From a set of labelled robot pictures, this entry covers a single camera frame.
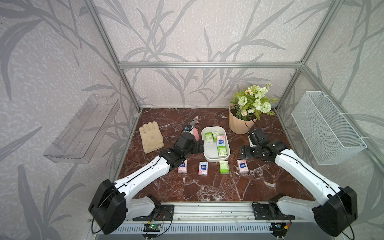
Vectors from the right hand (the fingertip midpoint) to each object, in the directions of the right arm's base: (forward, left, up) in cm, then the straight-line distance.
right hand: (247, 151), depth 82 cm
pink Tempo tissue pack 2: (-6, +25, -11) cm, 27 cm away
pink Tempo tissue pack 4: (+12, +13, -8) cm, 19 cm away
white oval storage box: (+7, +20, -13) cm, 25 cm away
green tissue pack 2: (+17, +16, -10) cm, 26 cm away
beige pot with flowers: (+22, -1, +12) cm, 25 cm away
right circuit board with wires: (-34, -12, -16) cm, 40 cm away
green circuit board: (-33, +49, -13) cm, 61 cm away
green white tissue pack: (+15, +21, -10) cm, 27 cm away
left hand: (+4, +27, +4) cm, 28 cm away
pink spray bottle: (+17, +30, -5) cm, 35 cm away
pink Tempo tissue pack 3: (-5, +2, -10) cm, 11 cm away
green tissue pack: (-5, +12, -10) cm, 17 cm away
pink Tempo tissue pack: (-6, +36, -10) cm, 38 cm away
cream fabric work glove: (+17, +60, -12) cm, 63 cm away
